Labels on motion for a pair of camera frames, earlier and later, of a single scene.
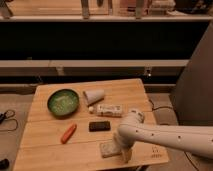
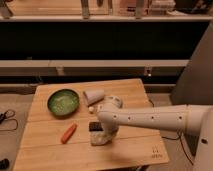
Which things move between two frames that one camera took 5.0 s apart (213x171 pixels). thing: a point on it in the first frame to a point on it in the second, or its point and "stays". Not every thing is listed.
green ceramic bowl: [63, 102] stays
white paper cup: [93, 96] stays
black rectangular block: [97, 126] stays
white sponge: [109, 149] to [98, 138]
